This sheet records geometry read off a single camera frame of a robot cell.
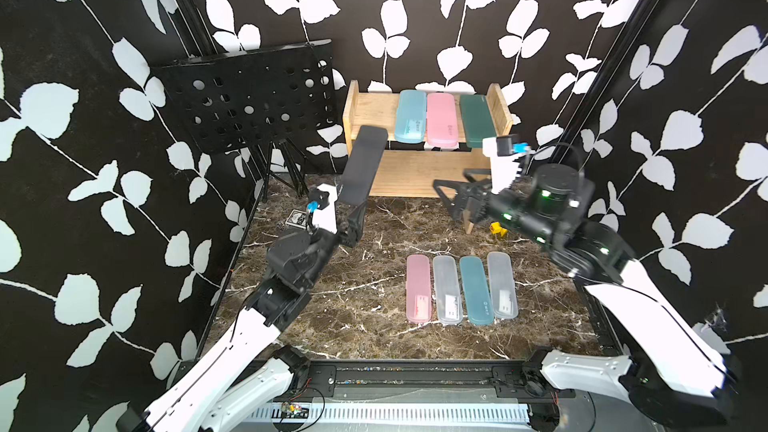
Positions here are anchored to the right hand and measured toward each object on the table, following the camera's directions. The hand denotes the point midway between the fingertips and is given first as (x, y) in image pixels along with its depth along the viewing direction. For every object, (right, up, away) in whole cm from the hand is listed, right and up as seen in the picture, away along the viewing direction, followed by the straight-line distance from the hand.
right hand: (446, 173), depth 54 cm
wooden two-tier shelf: (-5, +5, +39) cm, 39 cm away
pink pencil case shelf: (-2, -32, +36) cm, 48 cm away
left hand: (-19, -4, +9) cm, 21 cm away
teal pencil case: (+16, -33, +34) cm, 50 cm away
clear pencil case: (+7, -33, +36) cm, 49 cm away
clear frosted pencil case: (+24, -33, +36) cm, 55 cm away
